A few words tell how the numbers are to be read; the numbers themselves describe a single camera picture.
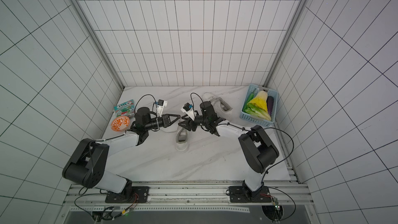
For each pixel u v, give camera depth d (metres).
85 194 0.65
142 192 0.73
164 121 0.74
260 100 1.01
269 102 1.06
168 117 0.77
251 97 1.10
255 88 1.13
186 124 0.76
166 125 0.74
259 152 0.47
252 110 0.97
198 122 0.76
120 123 0.97
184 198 0.73
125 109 1.03
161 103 0.78
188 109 0.74
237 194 0.71
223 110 0.95
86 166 0.44
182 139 0.86
